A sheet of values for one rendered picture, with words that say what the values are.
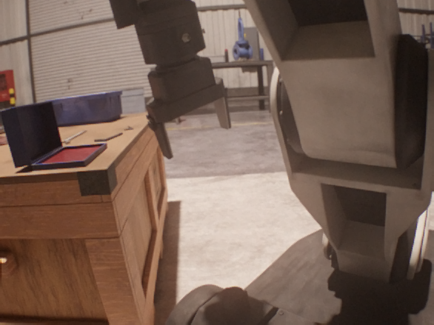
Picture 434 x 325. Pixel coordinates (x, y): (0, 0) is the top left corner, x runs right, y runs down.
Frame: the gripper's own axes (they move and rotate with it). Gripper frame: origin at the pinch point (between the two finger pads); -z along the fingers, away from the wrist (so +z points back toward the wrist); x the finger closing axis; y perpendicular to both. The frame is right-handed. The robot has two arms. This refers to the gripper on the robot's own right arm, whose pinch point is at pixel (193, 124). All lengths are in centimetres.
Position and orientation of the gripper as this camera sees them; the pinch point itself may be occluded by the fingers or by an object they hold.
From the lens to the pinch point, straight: 46.4
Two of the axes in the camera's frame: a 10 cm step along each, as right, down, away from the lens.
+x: -8.1, 4.2, -4.1
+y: 5.5, 2.8, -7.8
